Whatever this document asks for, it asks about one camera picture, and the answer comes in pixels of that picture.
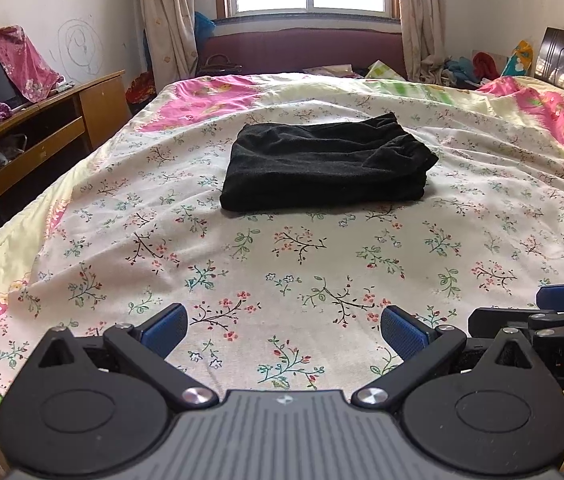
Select dark handbag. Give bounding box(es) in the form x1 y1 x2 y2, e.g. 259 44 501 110
199 53 243 79

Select floral bed quilt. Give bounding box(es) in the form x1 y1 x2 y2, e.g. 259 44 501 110
0 73 564 480

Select red patterned bag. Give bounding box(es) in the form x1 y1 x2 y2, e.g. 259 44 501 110
125 71 158 107

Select black pants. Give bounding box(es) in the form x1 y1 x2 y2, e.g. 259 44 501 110
220 112 440 213

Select wooden tv cabinet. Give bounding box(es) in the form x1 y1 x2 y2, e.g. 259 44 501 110
0 70 128 259

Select blue plastic bag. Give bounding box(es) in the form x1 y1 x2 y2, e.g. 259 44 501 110
194 11 213 49

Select blue garment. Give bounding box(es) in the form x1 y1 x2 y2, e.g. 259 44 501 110
444 57 476 81

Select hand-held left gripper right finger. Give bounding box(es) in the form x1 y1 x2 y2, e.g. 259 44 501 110
351 305 550 409

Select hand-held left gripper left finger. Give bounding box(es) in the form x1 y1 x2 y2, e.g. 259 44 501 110
28 303 221 409

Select red garment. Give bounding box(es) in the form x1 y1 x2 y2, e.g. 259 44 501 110
471 51 498 81

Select beige curtain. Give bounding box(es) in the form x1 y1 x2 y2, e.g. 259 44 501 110
134 0 199 94
396 0 451 84

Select pink floral cloth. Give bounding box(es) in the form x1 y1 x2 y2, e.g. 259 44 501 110
0 25 65 104

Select maroon upholstered bench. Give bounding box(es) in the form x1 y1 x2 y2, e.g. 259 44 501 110
199 17 409 81

